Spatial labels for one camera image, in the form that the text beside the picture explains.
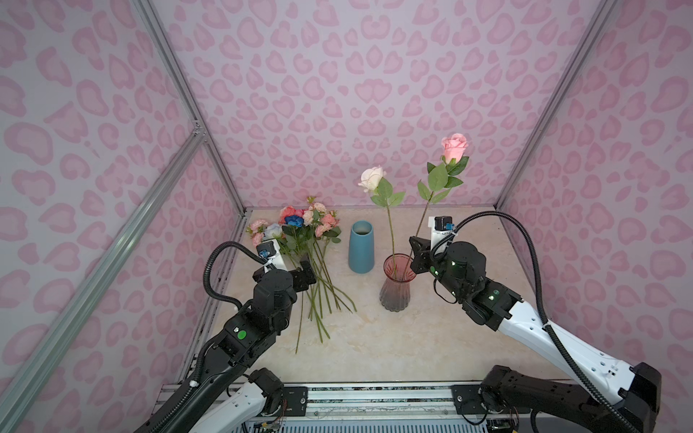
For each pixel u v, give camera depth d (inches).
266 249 22.0
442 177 23.2
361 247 35.5
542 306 19.2
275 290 18.7
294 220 40.6
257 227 42.3
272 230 40.7
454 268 20.5
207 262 16.9
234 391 23.9
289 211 42.4
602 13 27.4
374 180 28.7
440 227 23.1
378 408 28.8
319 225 42.4
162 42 28.9
